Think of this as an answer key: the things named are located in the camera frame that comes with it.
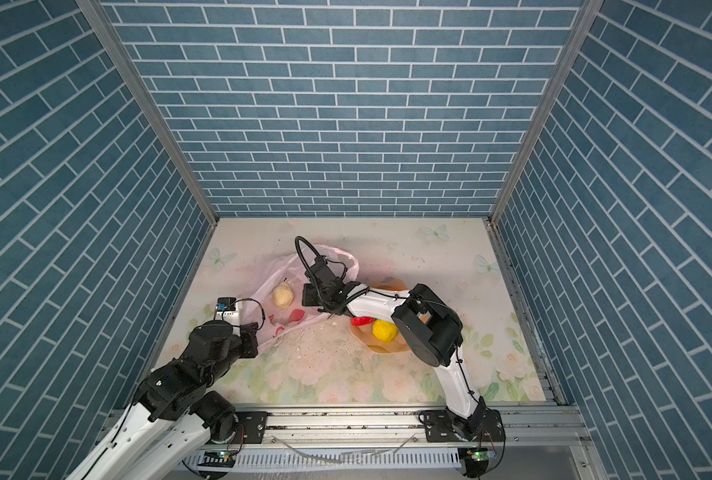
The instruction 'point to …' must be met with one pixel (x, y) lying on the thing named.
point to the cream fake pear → (283, 296)
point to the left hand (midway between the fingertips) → (261, 326)
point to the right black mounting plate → (439, 428)
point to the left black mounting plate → (251, 427)
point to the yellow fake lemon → (384, 330)
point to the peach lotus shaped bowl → (389, 284)
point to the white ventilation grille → (319, 458)
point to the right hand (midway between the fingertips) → (302, 290)
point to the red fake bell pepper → (362, 320)
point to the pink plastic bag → (275, 323)
